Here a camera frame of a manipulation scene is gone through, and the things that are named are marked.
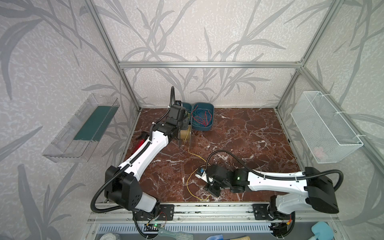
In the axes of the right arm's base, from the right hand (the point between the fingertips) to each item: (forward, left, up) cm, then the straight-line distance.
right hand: (205, 180), depth 76 cm
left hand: (+30, +12, +17) cm, 37 cm away
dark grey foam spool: (+22, +11, +10) cm, 26 cm away
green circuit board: (-19, +23, -8) cm, 31 cm away
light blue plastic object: (-21, -55, -8) cm, 59 cm away
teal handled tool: (-23, +12, -6) cm, 26 cm away
